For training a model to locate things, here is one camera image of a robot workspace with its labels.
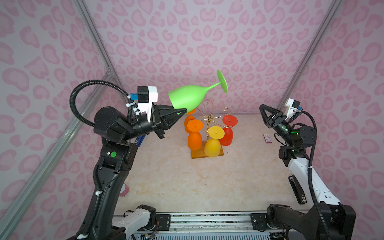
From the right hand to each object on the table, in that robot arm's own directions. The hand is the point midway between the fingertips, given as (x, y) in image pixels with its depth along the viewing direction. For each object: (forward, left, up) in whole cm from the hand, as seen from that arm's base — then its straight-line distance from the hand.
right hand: (259, 111), depth 64 cm
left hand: (-15, +29, +14) cm, 36 cm away
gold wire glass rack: (+6, +20, -11) cm, 24 cm away
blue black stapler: (+10, +67, -37) cm, 77 cm away
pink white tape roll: (-23, +66, -36) cm, 78 cm away
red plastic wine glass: (+2, +11, -9) cm, 14 cm away
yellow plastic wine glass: (-8, +19, -17) cm, 27 cm away
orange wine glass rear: (+9, +32, -15) cm, 36 cm away
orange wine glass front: (-3, +28, -17) cm, 33 cm away
